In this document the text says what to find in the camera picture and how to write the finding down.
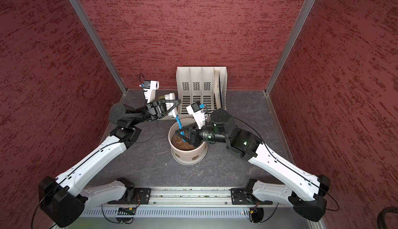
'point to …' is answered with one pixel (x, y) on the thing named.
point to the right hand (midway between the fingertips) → (177, 137)
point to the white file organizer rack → (205, 85)
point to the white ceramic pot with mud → (185, 153)
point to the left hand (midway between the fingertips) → (178, 106)
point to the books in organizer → (217, 90)
